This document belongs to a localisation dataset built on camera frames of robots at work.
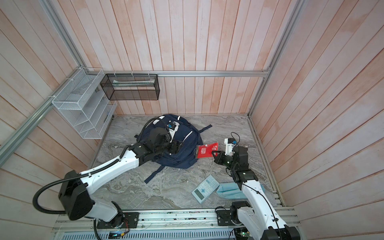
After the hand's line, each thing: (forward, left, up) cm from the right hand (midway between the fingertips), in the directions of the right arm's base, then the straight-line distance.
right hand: (212, 152), depth 81 cm
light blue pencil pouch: (-17, -10, -11) cm, 22 cm away
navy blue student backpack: (+17, +14, -7) cm, 23 cm away
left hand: (+2, +19, +5) cm, 19 cm away
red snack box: (+3, +3, -3) cm, 5 cm away
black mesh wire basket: (+40, +52, +14) cm, 68 cm away
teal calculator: (-16, +3, -14) cm, 21 cm away
